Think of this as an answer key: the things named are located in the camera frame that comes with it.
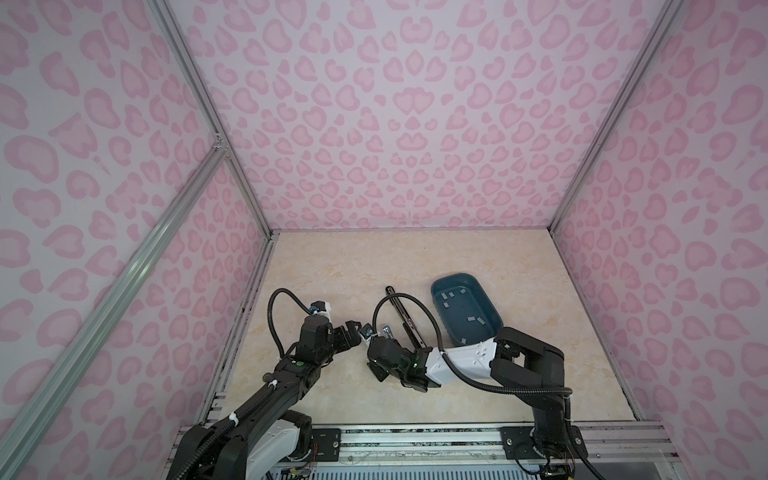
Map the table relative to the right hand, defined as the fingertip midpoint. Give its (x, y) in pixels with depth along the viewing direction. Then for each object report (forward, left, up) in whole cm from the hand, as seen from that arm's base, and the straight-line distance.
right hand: (372, 352), depth 87 cm
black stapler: (+10, -10, 0) cm, 14 cm away
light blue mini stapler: (+6, -4, +1) cm, 8 cm away
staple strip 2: (+21, -23, -2) cm, 31 cm away
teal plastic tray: (+15, -29, -2) cm, 33 cm away
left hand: (+6, +6, +6) cm, 10 cm away
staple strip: (+11, -34, -2) cm, 36 cm away
